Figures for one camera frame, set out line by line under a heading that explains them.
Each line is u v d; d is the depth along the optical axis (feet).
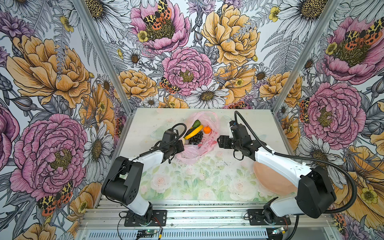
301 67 3.13
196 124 3.54
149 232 2.32
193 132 3.34
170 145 2.40
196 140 3.26
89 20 2.49
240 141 2.13
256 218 2.41
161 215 2.45
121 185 1.49
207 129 3.46
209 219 2.49
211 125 3.24
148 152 1.96
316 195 1.37
